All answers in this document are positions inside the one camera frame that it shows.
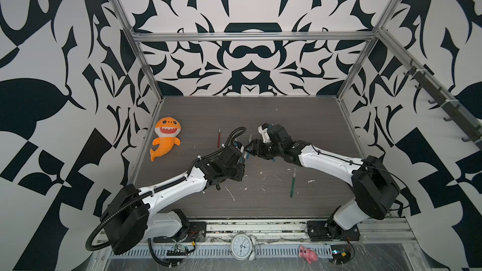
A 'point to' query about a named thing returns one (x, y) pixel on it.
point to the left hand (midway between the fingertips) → (241, 165)
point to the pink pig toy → (309, 255)
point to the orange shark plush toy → (166, 128)
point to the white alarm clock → (242, 246)
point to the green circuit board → (341, 253)
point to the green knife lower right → (294, 179)
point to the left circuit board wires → (181, 250)
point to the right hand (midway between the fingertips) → (247, 147)
